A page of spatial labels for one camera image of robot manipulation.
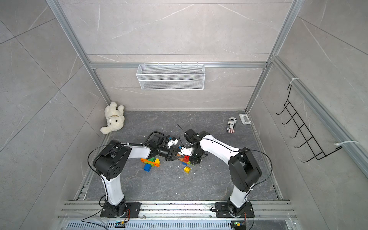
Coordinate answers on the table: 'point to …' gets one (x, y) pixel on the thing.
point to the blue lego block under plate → (184, 163)
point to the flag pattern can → (231, 125)
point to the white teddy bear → (115, 119)
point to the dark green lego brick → (152, 159)
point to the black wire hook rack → (295, 117)
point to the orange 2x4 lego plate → (156, 164)
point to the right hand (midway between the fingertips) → (196, 158)
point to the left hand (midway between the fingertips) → (183, 156)
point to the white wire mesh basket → (170, 77)
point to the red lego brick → (186, 158)
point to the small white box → (245, 119)
